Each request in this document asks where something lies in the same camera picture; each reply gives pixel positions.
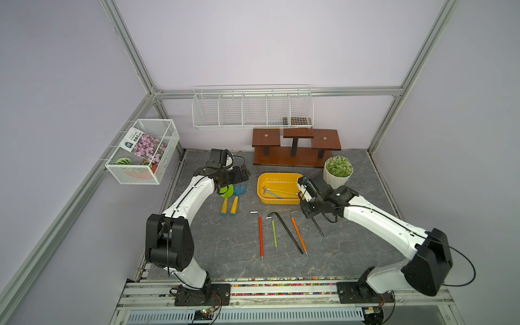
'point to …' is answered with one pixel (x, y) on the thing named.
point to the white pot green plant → (337, 170)
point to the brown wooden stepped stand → (309, 147)
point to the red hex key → (261, 233)
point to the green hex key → (275, 235)
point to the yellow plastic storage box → (278, 187)
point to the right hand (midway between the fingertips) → (305, 204)
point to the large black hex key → (286, 229)
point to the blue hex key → (267, 191)
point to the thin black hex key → (317, 227)
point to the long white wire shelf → (252, 106)
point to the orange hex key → (297, 229)
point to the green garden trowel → (225, 191)
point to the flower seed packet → (142, 144)
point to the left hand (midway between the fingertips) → (242, 176)
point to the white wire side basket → (126, 168)
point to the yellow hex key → (278, 191)
